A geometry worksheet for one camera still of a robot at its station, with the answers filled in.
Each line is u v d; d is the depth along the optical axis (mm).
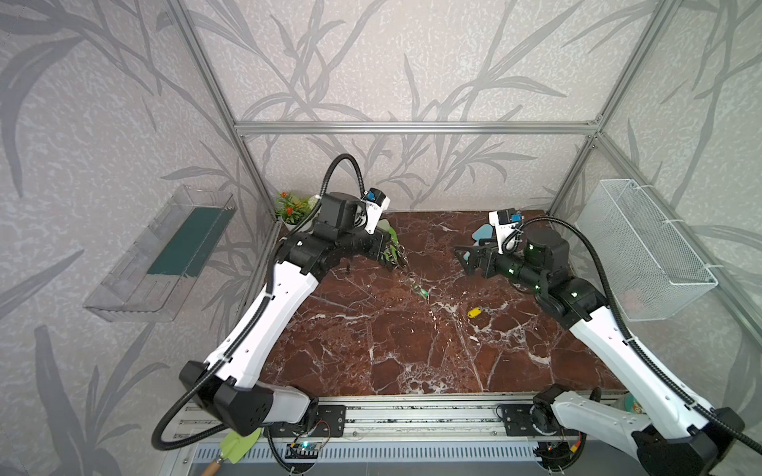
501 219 597
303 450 718
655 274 615
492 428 731
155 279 647
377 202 598
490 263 596
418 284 994
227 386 376
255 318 411
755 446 353
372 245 608
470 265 609
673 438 387
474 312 937
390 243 709
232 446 702
